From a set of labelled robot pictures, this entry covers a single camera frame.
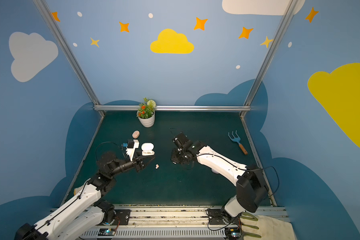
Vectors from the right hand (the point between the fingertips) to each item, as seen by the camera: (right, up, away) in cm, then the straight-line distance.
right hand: (173, 157), depth 81 cm
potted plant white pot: (-20, +26, +20) cm, 38 cm away
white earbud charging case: (-12, +6, -11) cm, 18 cm away
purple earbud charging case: (+25, -11, +9) cm, 29 cm away
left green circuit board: (-31, -34, -11) cm, 47 cm away
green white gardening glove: (+43, -32, -10) cm, 55 cm away
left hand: (-8, +3, -11) cm, 14 cm away
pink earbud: (-11, -8, +11) cm, 17 cm away
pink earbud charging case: (-28, +12, +24) cm, 39 cm away
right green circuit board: (+30, -35, -10) cm, 47 cm away
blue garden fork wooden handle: (+45, +8, +26) cm, 53 cm away
